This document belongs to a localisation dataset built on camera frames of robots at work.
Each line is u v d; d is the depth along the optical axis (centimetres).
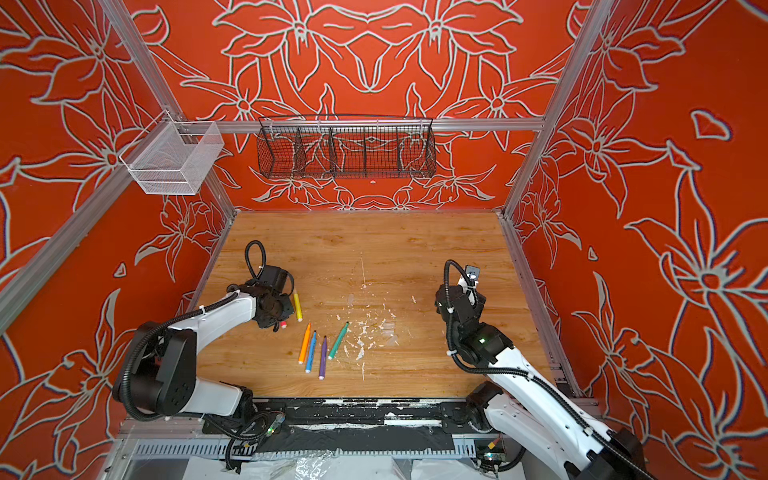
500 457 68
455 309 55
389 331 88
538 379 47
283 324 81
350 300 95
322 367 81
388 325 89
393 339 86
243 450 72
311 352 83
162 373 43
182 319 49
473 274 64
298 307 91
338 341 85
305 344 85
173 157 92
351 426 73
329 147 101
